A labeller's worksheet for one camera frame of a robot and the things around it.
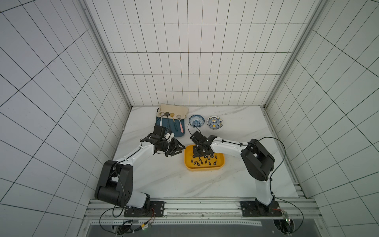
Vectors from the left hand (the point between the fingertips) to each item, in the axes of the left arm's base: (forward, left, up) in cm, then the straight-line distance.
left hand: (182, 150), depth 83 cm
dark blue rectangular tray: (+25, +10, -11) cm, 28 cm away
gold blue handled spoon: (+36, +10, -10) cm, 38 cm away
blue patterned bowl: (+29, -10, -8) cm, 32 cm away
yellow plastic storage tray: (-3, -20, -10) cm, 22 cm away
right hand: (+3, -6, -10) cm, 12 cm away
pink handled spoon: (+33, +5, -8) cm, 34 cm away
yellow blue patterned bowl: (+27, -23, -8) cm, 37 cm away
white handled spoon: (+26, +18, -9) cm, 33 cm away
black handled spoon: (+37, +14, -9) cm, 40 cm away
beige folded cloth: (+41, +7, -9) cm, 43 cm away
